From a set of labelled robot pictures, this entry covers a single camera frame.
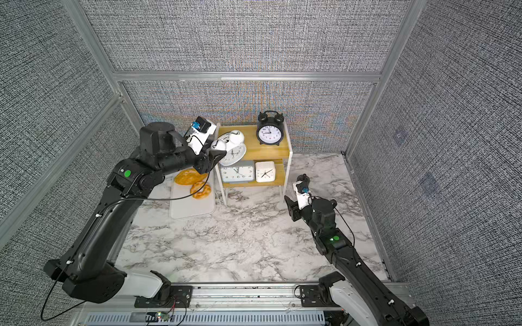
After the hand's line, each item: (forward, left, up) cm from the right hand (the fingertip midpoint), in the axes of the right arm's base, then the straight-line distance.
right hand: (292, 189), depth 77 cm
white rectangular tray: (+5, +47, -22) cm, 52 cm away
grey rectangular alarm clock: (+9, +20, -1) cm, 22 cm away
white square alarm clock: (+10, +10, -2) cm, 14 cm away
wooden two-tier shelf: (+13, +4, +5) cm, 14 cm away
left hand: (+2, +24, +22) cm, 32 cm away
